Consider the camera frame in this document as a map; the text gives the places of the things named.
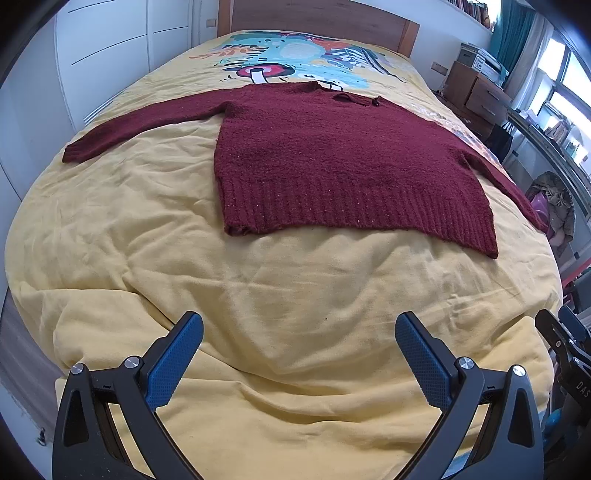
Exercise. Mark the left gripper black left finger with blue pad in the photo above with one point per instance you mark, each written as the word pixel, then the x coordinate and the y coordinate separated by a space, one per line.
pixel 87 444

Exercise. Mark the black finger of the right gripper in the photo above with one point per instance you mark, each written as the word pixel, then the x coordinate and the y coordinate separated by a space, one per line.
pixel 569 344

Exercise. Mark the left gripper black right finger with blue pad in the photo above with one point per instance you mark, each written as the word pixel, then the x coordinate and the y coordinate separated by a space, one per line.
pixel 509 444

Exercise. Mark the dark red knitted sweater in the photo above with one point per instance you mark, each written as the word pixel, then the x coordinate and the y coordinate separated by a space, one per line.
pixel 299 154

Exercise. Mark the brown jacket on chair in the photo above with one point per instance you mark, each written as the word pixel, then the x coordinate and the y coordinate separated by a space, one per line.
pixel 553 203

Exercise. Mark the yellow printed duvet cover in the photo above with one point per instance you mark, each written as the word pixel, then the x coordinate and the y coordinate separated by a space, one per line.
pixel 299 376

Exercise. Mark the brown wooden drawer cabinet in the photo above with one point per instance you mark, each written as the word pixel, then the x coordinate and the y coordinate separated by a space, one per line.
pixel 475 99

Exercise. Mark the white printer on cabinet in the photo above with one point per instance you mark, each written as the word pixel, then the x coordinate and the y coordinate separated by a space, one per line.
pixel 483 62

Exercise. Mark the teal curtain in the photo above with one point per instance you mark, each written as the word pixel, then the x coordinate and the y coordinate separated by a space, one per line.
pixel 510 33

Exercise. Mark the wooden bed headboard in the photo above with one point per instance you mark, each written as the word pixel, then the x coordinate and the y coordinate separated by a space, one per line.
pixel 340 19

